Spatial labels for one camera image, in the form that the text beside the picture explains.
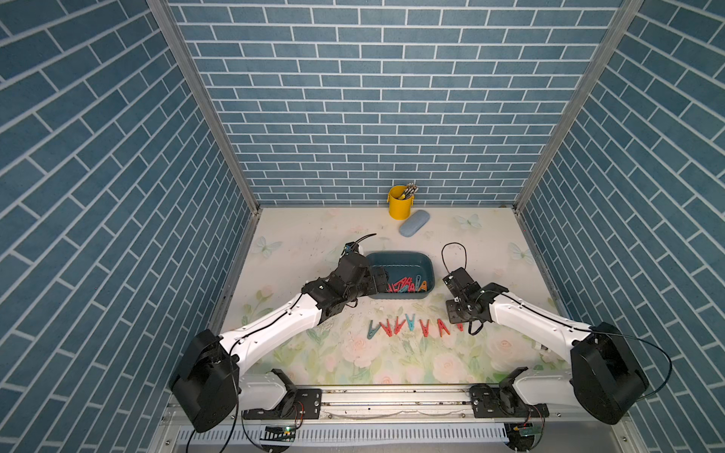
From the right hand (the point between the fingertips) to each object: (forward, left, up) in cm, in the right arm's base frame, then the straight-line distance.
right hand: (457, 312), depth 88 cm
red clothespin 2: (-5, +18, -2) cm, 19 cm away
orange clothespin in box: (+10, +10, -2) cm, 14 cm away
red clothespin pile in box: (+9, +18, -2) cm, 21 cm away
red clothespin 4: (-4, +5, -3) cm, 7 cm away
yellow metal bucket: (+42, +20, +3) cm, 46 cm away
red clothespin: (-6, +21, -2) cm, 23 cm away
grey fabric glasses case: (+37, +13, 0) cm, 40 cm away
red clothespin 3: (-5, +10, -2) cm, 12 cm away
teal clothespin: (-3, +14, -3) cm, 15 cm away
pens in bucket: (+41, +17, +14) cm, 46 cm away
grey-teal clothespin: (-7, +26, -3) cm, 28 cm away
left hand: (+2, +23, +13) cm, 27 cm away
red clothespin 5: (-4, -1, -1) cm, 4 cm away
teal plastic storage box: (+18, +18, -2) cm, 25 cm away
